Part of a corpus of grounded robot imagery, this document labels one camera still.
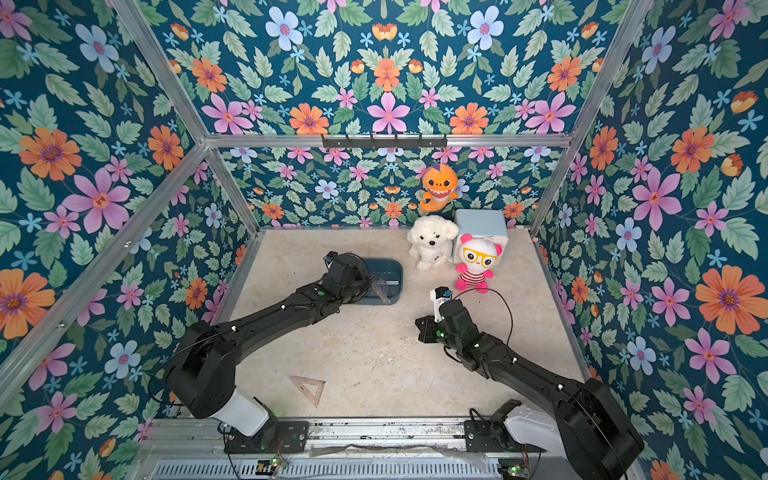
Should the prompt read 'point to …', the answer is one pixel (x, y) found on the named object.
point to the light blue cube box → (483, 235)
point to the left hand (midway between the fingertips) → (378, 273)
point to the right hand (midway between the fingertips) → (416, 320)
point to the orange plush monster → (440, 183)
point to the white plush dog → (431, 240)
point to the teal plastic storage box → (390, 270)
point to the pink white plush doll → (478, 258)
